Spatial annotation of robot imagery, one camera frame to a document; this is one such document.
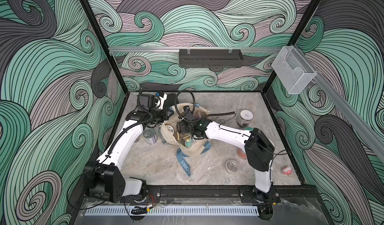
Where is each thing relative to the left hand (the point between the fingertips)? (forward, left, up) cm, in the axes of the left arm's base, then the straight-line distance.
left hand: (172, 110), depth 79 cm
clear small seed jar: (-23, -32, -18) cm, 44 cm away
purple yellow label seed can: (-6, +14, -16) cm, 22 cm away
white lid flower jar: (-3, +2, -14) cm, 14 cm away
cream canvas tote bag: (-3, -1, -14) cm, 14 cm away
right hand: (-2, -5, -13) cm, 13 cm away
